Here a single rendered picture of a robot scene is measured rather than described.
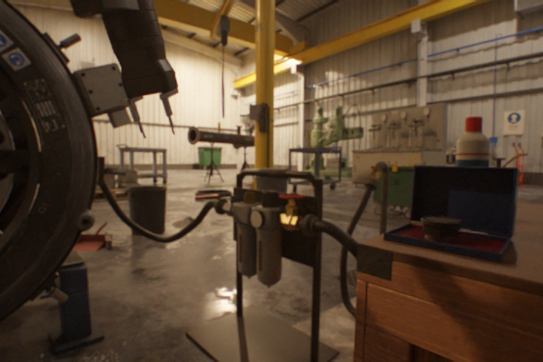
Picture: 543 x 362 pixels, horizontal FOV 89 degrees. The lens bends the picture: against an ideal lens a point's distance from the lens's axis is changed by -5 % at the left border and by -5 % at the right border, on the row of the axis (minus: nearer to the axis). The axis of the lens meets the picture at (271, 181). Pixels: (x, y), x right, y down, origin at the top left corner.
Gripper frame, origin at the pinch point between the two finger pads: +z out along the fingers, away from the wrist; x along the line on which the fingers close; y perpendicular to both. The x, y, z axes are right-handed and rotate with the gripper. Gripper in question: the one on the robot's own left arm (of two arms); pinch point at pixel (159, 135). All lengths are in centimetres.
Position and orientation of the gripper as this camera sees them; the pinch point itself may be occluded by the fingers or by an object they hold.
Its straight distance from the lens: 50.0
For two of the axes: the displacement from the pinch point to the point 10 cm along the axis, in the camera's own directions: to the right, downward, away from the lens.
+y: 0.9, -4.6, 8.8
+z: 1.6, 8.8, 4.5
